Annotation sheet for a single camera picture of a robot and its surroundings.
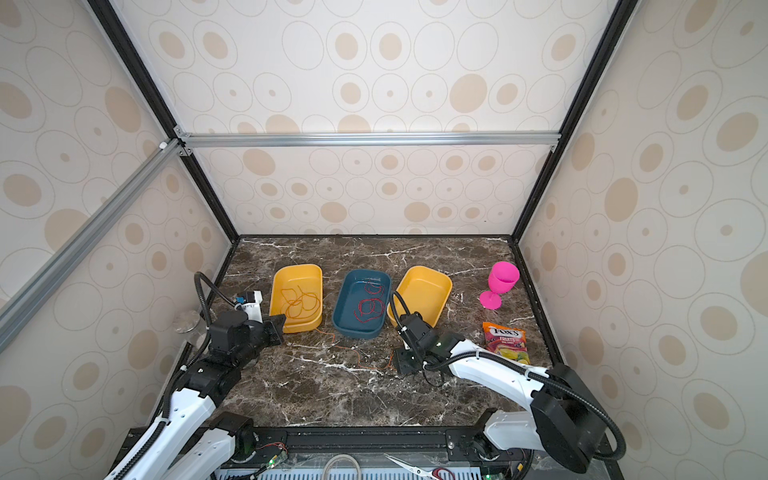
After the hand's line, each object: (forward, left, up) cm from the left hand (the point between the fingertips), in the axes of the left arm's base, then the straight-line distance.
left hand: (292, 312), depth 78 cm
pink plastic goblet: (+13, -59, -3) cm, 60 cm away
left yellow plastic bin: (+22, +3, -15) cm, 27 cm away
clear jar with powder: (-2, +28, -3) cm, 28 cm away
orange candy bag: (-1, -61, -16) cm, 63 cm away
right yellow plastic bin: (+18, -37, -18) cm, 45 cm away
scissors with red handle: (-34, -35, -16) cm, 52 cm away
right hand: (-7, -29, -14) cm, 33 cm away
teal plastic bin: (+17, -12, -17) cm, 27 cm away
